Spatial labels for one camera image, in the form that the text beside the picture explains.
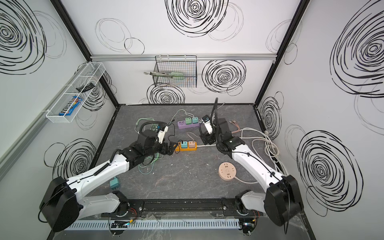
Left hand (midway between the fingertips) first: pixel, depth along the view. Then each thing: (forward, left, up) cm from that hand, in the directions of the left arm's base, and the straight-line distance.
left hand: (172, 140), depth 81 cm
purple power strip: (+21, -3, -14) cm, 26 cm away
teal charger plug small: (+23, -12, -10) cm, 28 cm away
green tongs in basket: (+37, +4, +17) cm, 41 cm away
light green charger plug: (+22, -7, -10) cm, 25 cm away
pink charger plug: (+3, -10, -9) cm, 14 cm away
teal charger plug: (+2, -6, -9) cm, 11 cm away
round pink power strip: (-10, -31, -14) cm, 36 cm away
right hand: (+8, -20, +2) cm, 21 cm away
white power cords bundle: (+11, -56, -17) cm, 60 cm away
